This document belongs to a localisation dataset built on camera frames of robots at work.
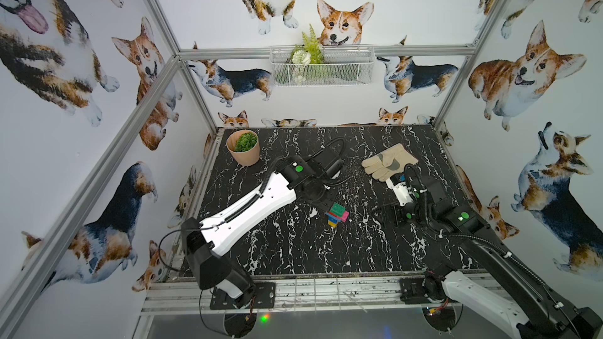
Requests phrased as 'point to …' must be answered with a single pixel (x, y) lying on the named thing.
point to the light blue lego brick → (334, 219)
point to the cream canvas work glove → (389, 162)
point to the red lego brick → (333, 214)
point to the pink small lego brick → (345, 216)
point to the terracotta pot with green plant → (244, 146)
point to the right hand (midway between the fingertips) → (381, 208)
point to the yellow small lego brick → (331, 224)
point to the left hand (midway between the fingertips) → (331, 200)
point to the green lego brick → (338, 209)
